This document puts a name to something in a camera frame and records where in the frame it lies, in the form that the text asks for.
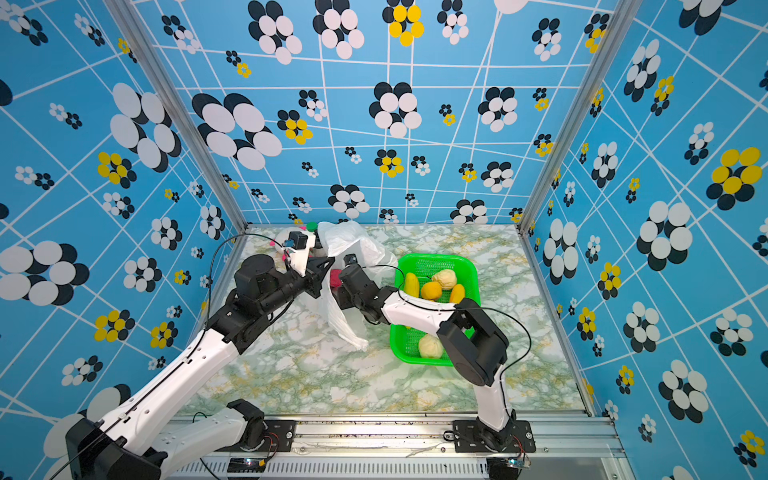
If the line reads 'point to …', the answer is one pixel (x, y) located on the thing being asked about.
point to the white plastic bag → (337, 240)
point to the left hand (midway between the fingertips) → (334, 257)
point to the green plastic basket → (404, 340)
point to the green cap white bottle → (312, 226)
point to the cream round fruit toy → (430, 347)
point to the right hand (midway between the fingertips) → (345, 289)
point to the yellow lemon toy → (411, 285)
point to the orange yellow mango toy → (431, 291)
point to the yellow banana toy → (458, 294)
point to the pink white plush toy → (273, 243)
